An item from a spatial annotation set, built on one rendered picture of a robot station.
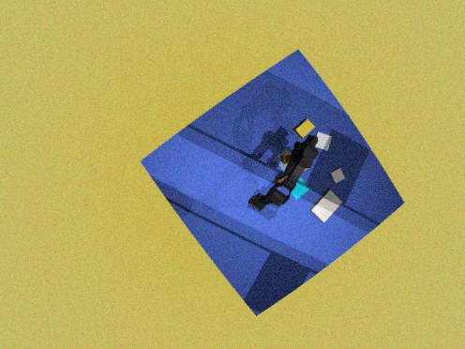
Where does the tan wooden beam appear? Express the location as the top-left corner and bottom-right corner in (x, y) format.
(276, 174), (288, 183)

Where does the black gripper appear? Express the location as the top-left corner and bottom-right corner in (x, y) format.
(284, 142), (301, 175)

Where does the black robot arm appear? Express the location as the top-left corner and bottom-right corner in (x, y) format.
(248, 135), (319, 212)

